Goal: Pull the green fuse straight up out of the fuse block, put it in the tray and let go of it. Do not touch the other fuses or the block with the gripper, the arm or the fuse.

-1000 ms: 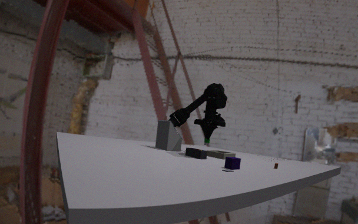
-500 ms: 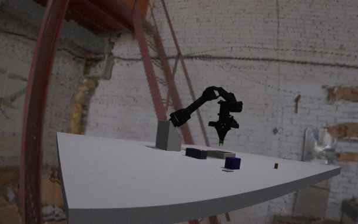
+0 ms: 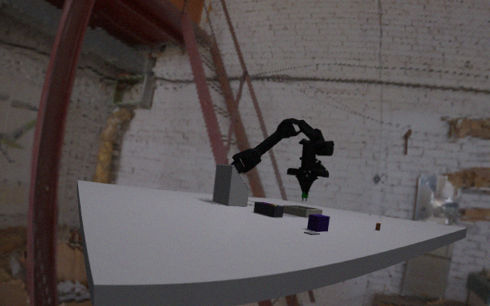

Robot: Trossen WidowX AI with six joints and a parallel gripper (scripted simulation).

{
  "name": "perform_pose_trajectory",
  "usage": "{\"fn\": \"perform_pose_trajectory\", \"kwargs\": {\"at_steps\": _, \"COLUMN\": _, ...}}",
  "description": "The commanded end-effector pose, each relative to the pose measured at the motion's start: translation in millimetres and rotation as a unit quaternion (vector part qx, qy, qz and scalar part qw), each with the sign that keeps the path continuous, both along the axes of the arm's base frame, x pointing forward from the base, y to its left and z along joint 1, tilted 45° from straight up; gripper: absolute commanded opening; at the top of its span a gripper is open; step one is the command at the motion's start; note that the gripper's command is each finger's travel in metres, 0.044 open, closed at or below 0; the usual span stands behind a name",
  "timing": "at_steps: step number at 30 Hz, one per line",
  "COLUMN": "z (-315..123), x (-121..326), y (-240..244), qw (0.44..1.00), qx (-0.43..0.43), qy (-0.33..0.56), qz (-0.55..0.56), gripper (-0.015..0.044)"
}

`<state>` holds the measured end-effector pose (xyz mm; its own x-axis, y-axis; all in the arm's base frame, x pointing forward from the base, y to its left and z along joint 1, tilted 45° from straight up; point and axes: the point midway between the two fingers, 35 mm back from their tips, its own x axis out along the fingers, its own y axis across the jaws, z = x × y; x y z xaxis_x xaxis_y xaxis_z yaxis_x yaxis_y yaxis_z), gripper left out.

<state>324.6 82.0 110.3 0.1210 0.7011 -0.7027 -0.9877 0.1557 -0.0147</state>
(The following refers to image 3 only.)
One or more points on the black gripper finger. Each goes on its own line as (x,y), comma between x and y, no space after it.
(301,181)
(308,181)

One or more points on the beige shallow tray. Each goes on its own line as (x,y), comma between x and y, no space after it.
(301,211)

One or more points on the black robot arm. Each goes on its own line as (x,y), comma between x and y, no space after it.
(315,146)

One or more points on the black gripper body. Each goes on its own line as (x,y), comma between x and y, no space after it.
(308,164)

